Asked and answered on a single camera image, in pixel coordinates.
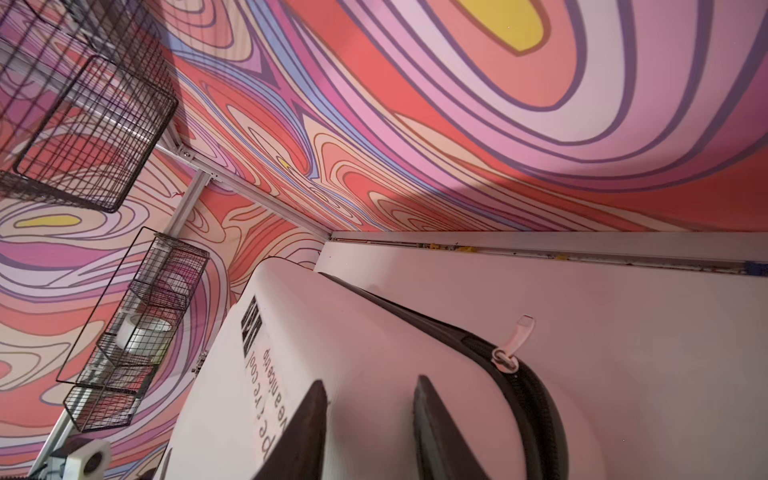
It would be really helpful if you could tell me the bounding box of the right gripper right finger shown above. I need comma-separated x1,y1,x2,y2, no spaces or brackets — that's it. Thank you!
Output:
412,375,488,479

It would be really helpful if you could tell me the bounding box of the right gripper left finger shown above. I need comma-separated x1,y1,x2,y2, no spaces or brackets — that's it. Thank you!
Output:
253,380,328,480

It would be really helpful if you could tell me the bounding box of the black suitcase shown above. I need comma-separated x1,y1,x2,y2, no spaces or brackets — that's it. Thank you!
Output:
157,258,608,479

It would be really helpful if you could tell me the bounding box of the silver duct tape roll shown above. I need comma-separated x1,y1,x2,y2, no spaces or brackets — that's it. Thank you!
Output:
116,313,175,357

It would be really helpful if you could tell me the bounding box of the left black wire basket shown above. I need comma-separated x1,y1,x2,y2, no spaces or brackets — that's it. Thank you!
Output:
56,227,211,433

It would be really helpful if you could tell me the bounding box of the black wire basket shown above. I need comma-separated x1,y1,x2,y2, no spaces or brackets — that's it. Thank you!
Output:
56,227,211,433
1,1,178,213

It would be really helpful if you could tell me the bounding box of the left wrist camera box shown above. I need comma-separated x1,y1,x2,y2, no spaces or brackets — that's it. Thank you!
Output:
41,438,112,480

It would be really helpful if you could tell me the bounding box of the back black wire basket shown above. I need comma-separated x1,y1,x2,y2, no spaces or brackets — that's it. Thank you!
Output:
1,1,178,213

